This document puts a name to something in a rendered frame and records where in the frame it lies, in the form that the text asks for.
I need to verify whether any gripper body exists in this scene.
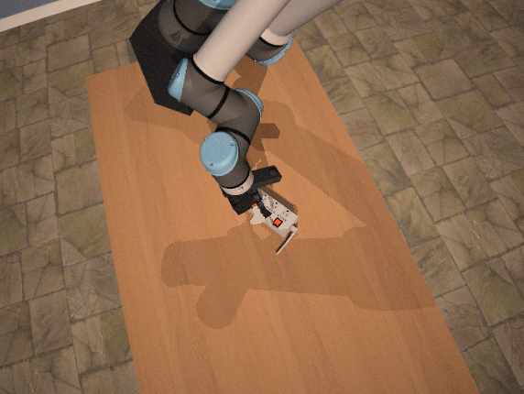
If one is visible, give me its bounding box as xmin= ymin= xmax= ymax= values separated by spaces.
xmin=219 ymin=185 xmax=262 ymax=215

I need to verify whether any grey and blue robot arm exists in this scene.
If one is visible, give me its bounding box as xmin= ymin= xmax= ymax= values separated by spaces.
xmin=158 ymin=0 xmax=343 ymax=195

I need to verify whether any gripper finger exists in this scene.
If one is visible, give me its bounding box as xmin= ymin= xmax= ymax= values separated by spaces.
xmin=250 ymin=198 xmax=273 ymax=229

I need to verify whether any beige power strip panel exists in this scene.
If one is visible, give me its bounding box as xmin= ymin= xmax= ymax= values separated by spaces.
xmin=257 ymin=188 xmax=298 ymax=246

